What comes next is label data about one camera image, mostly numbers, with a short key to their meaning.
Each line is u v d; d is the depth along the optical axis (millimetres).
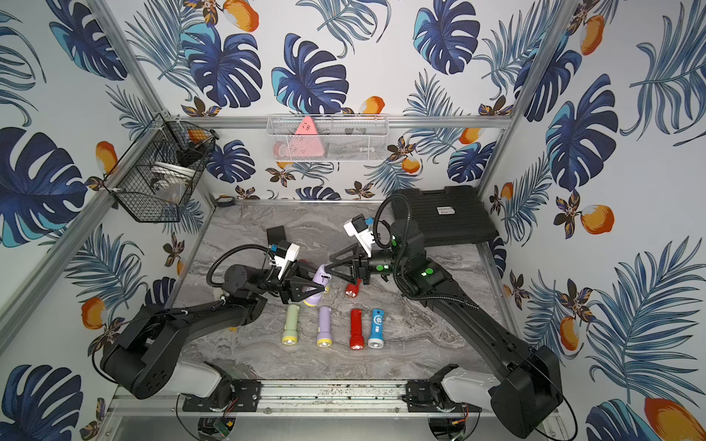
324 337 818
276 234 1092
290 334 828
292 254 616
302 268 675
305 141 887
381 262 597
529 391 387
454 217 1081
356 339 826
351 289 925
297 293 642
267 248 627
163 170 782
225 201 1209
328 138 928
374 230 605
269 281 651
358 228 586
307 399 759
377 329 835
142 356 434
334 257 665
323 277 623
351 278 596
